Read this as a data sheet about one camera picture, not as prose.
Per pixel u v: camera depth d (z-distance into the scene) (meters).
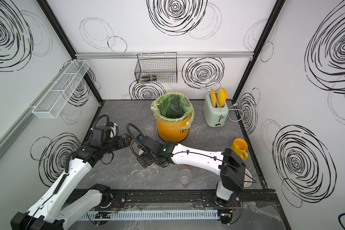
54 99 0.74
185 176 0.81
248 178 0.40
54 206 0.40
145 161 0.65
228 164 0.41
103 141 0.59
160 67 1.24
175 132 0.86
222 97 0.96
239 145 0.87
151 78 0.89
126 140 0.70
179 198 0.75
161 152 0.56
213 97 0.93
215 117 0.95
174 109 0.96
